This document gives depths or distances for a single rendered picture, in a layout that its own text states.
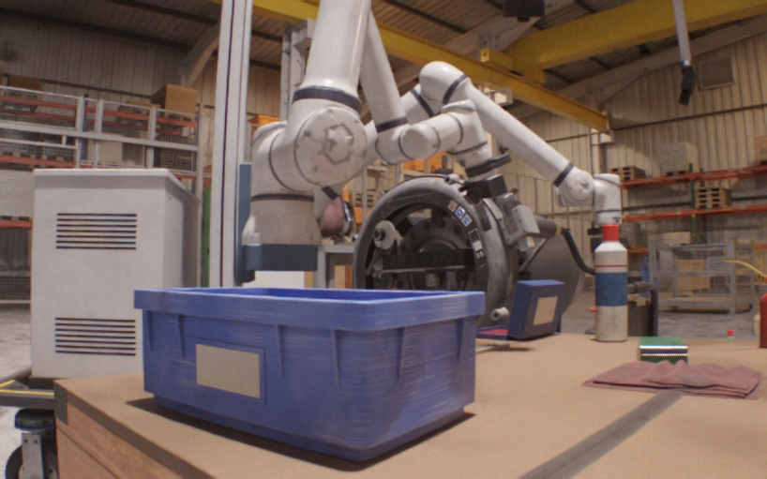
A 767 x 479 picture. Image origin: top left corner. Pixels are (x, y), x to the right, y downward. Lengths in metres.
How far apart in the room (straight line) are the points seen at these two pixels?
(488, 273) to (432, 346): 1.49
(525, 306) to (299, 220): 0.53
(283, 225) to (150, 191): 0.33
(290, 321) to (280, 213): 0.86
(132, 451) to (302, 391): 0.18
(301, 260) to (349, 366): 0.87
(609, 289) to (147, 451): 0.87
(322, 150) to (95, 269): 0.61
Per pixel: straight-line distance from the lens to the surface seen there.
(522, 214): 1.94
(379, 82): 1.47
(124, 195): 1.37
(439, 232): 2.24
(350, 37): 1.26
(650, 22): 13.94
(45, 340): 1.43
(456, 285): 2.01
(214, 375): 0.50
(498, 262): 1.95
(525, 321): 1.13
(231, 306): 0.47
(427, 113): 1.93
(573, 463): 0.43
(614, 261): 1.12
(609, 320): 1.12
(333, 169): 1.13
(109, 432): 0.59
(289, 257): 1.25
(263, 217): 1.28
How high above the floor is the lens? 0.61
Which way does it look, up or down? 4 degrees up
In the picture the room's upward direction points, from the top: straight up
